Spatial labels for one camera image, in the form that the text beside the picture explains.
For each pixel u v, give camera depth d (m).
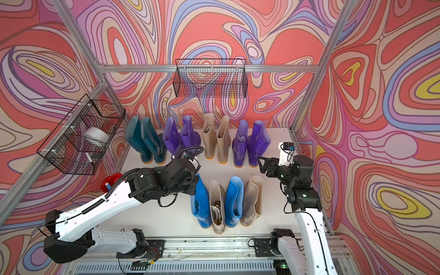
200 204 0.67
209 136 0.84
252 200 0.66
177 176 0.48
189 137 0.84
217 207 0.66
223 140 0.83
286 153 0.59
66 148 0.69
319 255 0.41
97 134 0.74
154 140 0.91
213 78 0.96
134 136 0.81
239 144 0.82
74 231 0.38
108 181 0.81
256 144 0.87
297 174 0.51
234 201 0.61
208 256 0.72
